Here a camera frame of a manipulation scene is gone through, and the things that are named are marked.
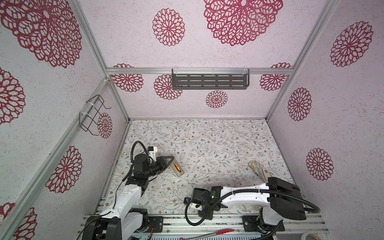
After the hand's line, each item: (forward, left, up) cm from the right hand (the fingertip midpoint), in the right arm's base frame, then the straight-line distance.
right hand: (200, 210), depth 78 cm
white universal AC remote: (+14, +12, +13) cm, 22 cm away
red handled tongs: (-10, -7, +1) cm, 12 cm away
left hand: (+21, +15, +14) cm, 29 cm away
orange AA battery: (+17, +12, +13) cm, 25 cm away
